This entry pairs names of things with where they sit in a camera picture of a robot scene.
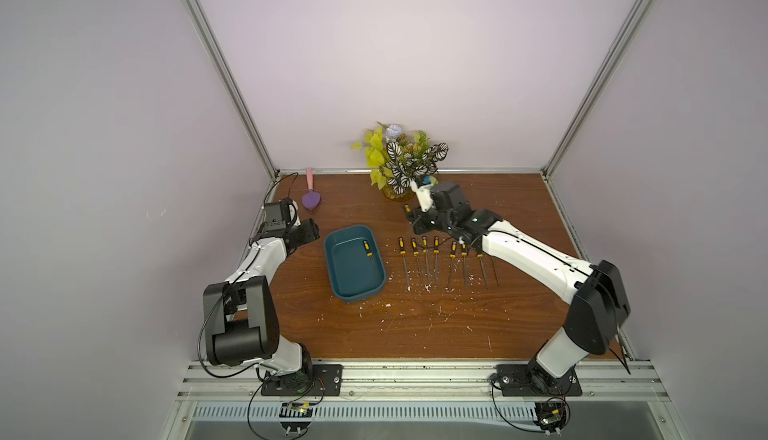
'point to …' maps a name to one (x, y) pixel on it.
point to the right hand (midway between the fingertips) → (410, 206)
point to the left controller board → (295, 417)
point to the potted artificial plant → (399, 160)
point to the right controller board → (551, 416)
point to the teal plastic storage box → (354, 263)
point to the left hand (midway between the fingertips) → (313, 225)
